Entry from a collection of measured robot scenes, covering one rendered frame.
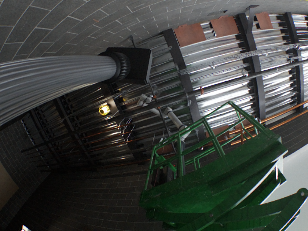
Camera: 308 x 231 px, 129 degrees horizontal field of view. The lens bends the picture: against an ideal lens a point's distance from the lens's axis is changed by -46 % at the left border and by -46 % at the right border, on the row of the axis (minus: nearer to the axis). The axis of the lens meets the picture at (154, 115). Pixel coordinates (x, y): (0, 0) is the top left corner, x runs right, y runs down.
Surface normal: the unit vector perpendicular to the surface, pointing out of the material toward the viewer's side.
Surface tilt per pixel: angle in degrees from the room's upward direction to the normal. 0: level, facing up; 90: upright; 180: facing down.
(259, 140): 90
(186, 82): 180
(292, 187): 90
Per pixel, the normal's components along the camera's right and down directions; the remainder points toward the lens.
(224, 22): -0.12, 0.37
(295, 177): -0.35, -0.88
